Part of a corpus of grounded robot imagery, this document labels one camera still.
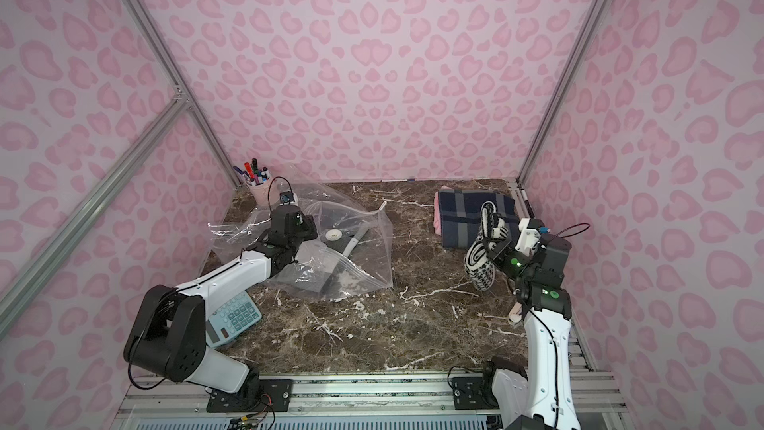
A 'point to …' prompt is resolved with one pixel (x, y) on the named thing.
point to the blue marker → (242, 171)
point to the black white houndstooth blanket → (478, 265)
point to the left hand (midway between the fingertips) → (308, 213)
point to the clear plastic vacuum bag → (301, 279)
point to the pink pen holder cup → (261, 191)
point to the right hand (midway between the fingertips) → (482, 238)
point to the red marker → (249, 170)
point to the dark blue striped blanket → (460, 215)
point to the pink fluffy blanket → (437, 210)
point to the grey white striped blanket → (341, 270)
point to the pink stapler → (515, 314)
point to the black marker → (255, 165)
